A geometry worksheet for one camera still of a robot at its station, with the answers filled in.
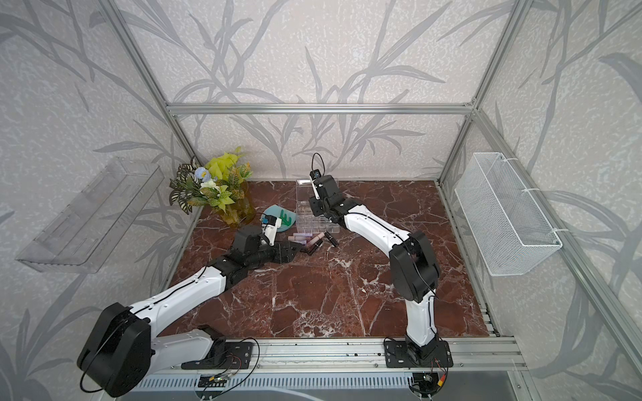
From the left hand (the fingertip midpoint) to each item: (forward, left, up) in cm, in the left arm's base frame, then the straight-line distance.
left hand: (294, 245), depth 83 cm
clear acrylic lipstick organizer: (+20, -1, -14) cm, 24 cm away
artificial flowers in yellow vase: (+21, +28, +7) cm, 36 cm away
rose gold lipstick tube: (+10, -6, -12) cm, 17 cm away
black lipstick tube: (+10, -12, -12) cm, 20 cm away
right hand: (+18, -7, +5) cm, 20 cm away
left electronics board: (-36, +21, -14) cm, 44 cm away
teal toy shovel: (+25, +12, -13) cm, 31 cm away
